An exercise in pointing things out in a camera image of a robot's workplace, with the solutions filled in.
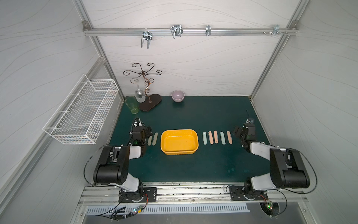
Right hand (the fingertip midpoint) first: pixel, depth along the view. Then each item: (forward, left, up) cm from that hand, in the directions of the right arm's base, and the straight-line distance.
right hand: (245, 128), depth 93 cm
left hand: (-3, +70, +2) cm, 71 cm away
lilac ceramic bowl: (+32, +48, -2) cm, 58 cm away
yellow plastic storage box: (-9, +45, -5) cm, 46 cm away
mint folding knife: (-5, +27, -6) cm, 28 cm away
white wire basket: (-14, +93, +27) cm, 98 cm away
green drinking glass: (+14, +81, +6) cm, 82 cm away
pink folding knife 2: (-4, +19, -5) cm, 20 cm away
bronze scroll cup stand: (+28, +69, -4) cm, 75 cm away
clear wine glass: (+14, +72, +17) cm, 76 cm away
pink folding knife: (-5, +23, -5) cm, 24 cm away
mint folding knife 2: (-5, +14, -6) cm, 16 cm away
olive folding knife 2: (-7, +62, -5) cm, 63 cm away
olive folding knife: (-10, +65, -4) cm, 66 cm away
